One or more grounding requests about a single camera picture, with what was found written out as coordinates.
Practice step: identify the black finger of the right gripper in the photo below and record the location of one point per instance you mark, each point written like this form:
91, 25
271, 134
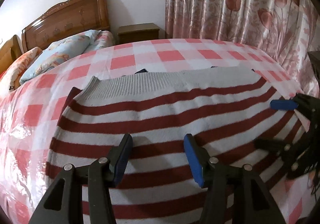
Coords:
276, 147
307, 105

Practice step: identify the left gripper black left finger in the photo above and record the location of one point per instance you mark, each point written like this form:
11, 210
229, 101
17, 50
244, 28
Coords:
62, 202

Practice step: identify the floral mattress sheet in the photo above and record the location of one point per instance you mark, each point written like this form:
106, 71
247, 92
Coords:
103, 40

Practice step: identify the light blue floral pillow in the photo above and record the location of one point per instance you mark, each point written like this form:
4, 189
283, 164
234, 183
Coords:
59, 52

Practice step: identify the light wooden headboard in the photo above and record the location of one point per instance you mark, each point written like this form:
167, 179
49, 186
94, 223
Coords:
9, 53

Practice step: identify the dark wooden headboard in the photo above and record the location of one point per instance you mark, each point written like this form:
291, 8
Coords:
63, 20

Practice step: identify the pink floral curtain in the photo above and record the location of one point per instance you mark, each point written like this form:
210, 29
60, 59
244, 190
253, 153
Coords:
287, 30

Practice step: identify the dark wooden nightstand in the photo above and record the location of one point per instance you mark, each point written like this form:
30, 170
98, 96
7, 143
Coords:
138, 32

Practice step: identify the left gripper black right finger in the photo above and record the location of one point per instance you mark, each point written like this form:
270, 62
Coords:
235, 192

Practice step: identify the orange floral pillow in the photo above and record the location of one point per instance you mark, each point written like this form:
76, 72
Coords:
10, 79

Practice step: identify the pink white checkered bedsheet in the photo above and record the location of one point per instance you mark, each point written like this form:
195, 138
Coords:
30, 114

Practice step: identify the red white striped navy sweater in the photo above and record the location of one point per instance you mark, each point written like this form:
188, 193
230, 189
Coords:
225, 109

